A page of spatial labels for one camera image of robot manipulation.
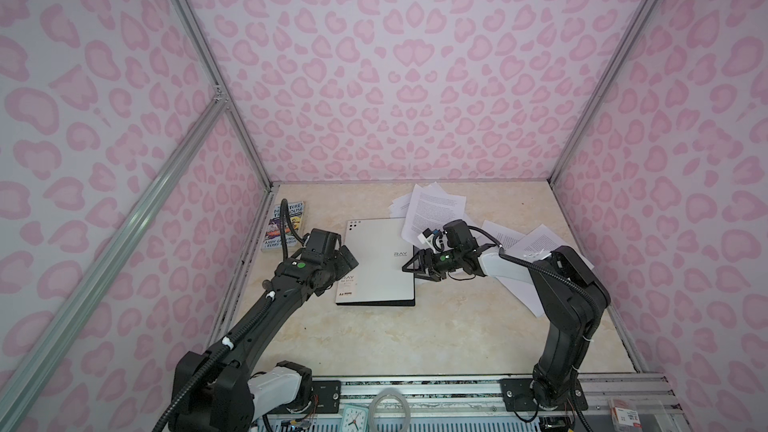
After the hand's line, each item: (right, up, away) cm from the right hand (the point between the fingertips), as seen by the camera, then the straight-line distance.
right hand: (411, 269), depth 86 cm
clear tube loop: (-9, -27, -16) cm, 33 cm away
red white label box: (+48, -31, -17) cm, 59 cm away
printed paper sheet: (-3, +17, +27) cm, 32 cm away
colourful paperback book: (-47, +8, +17) cm, 50 cm away
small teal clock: (-14, -31, -17) cm, 38 cm away
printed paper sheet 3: (+25, +10, +5) cm, 27 cm away
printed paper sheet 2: (+44, +6, +17) cm, 48 cm away
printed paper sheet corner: (+9, +18, +27) cm, 34 cm away
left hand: (-19, +3, -2) cm, 19 cm away
